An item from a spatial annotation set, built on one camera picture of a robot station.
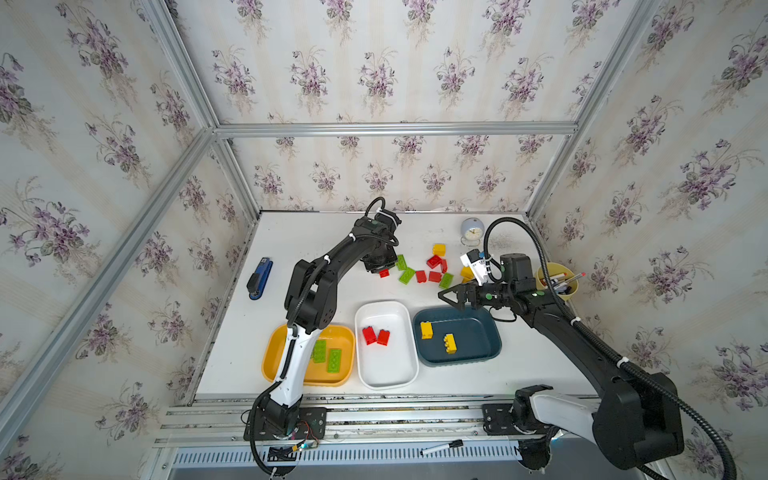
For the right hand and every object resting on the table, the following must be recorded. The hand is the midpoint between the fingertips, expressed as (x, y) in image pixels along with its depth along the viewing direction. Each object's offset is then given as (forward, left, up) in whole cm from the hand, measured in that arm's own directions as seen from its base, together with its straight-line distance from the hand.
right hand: (446, 294), depth 78 cm
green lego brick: (-11, +31, -17) cm, 37 cm away
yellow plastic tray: (-5, +31, -15) cm, 34 cm away
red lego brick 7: (+20, -5, -14) cm, 25 cm away
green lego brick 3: (+21, +10, -16) cm, 28 cm away
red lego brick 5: (+17, -1, -16) cm, 23 cm away
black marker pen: (-31, 0, -16) cm, 35 cm away
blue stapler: (+15, +58, -13) cm, 62 cm away
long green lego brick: (-9, +35, -15) cm, 39 cm away
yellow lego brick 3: (+28, -4, -14) cm, 31 cm away
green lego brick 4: (+15, -5, -16) cm, 23 cm away
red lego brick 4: (+17, +4, -16) cm, 23 cm away
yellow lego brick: (-8, -2, -14) cm, 16 cm away
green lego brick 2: (+17, +9, -16) cm, 25 cm away
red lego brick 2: (-4, +21, -15) cm, 26 cm away
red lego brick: (-5, +17, -15) cm, 23 cm away
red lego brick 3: (+13, +16, -9) cm, 23 cm away
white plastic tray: (-13, +15, -16) cm, 26 cm away
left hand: (+17, +15, -9) cm, 25 cm away
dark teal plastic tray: (-3, -11, -17) cm, 20 cm away
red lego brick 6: (+22, -1, -15) cm, 27 cm away
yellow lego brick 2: (-4, +4, -14) cm, 15 cm away
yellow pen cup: (+7, -36, -4) cm, 37 cm away
